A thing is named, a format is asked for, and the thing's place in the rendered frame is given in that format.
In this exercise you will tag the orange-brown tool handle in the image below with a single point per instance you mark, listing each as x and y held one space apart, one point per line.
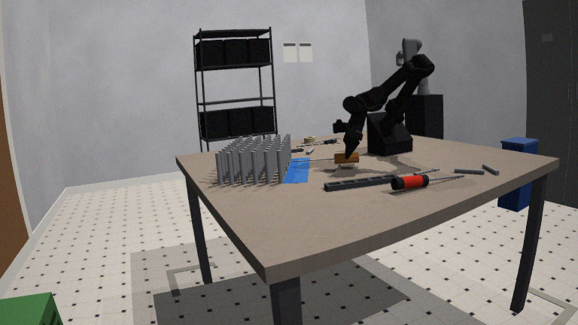
339 158

